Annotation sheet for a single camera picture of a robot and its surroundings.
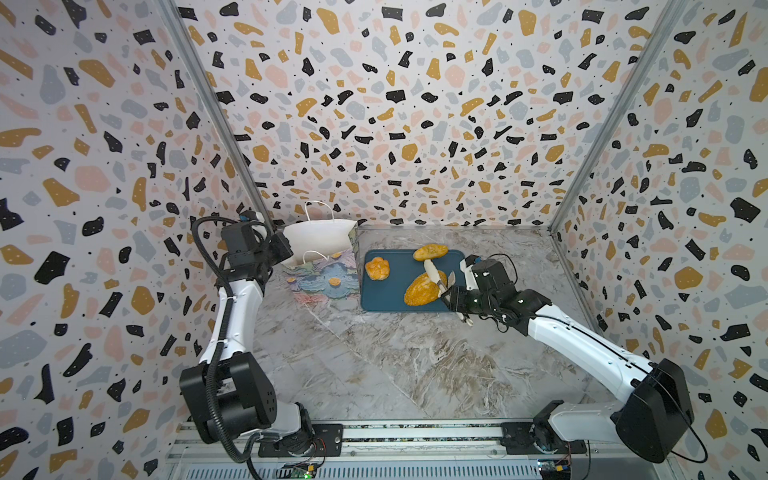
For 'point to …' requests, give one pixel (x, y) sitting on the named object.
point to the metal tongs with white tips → (434, 277)
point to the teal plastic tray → (388, 295)
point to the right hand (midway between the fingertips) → (442, 292)
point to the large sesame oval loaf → (424, 291)
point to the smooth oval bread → (430, 252)
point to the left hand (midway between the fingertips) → (287, 233)
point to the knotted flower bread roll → (377, 268)
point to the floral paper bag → (323, 265)
